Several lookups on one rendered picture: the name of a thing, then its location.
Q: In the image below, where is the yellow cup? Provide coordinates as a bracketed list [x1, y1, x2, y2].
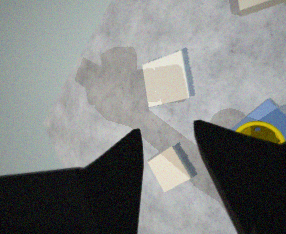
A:
[235, 121, 285, 144]

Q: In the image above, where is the beige flat rectangular mat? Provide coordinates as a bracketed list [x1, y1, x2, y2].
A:
[148, 146, 192, 192]

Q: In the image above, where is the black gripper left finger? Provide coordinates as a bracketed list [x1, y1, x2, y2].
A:
[0, 128, 144, 234]

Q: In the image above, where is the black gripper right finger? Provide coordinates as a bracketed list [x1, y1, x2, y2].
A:
[194, 120, 286, 234]

